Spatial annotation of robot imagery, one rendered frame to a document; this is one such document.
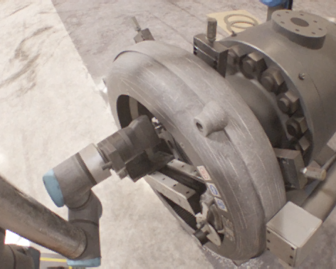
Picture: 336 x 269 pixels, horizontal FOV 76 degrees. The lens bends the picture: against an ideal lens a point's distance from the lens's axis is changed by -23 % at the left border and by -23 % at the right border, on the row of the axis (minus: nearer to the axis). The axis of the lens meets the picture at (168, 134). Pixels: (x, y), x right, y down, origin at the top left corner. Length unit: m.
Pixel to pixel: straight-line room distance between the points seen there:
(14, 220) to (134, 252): 0.97
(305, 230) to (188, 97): 0.35
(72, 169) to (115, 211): 0.88
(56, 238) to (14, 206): 0.13
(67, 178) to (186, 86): 0.32
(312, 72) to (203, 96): 0.45
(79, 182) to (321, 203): 0.54
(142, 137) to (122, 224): 0.85
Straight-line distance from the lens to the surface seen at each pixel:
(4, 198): 0.43
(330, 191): 0.62
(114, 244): 1.39
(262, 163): 0.49
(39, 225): 0.49
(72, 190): 0.60
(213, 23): 0.50
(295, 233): 0.53
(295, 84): 0.74
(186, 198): 0.68
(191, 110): 0.48
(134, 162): 0.88
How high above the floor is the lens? 1.29
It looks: 51 degrees down
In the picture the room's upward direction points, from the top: 8 degrees counter-clockwise
